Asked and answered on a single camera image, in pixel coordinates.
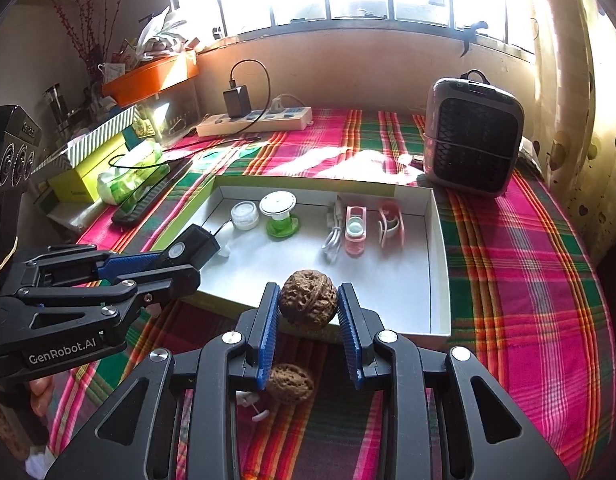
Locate person left hand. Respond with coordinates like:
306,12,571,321
28,376,54,417

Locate orange tray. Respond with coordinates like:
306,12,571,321
102,51,198,108

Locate pink green clip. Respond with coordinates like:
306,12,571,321
378,202,406,249

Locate small dark space heater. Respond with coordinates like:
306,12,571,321
423,70,525,197

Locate white power strip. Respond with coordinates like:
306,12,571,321
196,107,312,138

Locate white plug in strip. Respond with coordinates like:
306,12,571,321
269,93,306,113

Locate black rectangular device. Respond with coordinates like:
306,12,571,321
148,224,220,270

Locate black charger adapter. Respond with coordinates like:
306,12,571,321
223,79,252,119

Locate black charger cable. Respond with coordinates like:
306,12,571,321
107,57,272,170

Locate yellow green box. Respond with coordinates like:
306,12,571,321
49,133,127,204

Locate brown walnut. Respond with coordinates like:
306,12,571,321
266,363,314,405
279,270,338,330

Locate green white cardboard box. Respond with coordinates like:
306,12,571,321
154,176,451,348

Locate black window hook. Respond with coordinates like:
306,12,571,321
461,20,489,58

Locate white oval mouse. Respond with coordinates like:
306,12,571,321
215,220,234,258

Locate white mushroom hook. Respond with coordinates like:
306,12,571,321
235,390,270,424

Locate red branch decoration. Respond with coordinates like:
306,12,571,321
50,0,124,82

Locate white cable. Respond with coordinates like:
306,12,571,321
320,195,345,265

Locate heart pattern curtain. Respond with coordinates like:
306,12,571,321
532,0,616,264

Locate striped white box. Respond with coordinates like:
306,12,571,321
32,105,138,176

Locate clear round jar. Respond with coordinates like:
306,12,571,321
230,200,259,231

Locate white mug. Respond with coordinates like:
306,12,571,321
98,63,126,84

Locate pink small case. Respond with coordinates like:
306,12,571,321
344,206,368,257

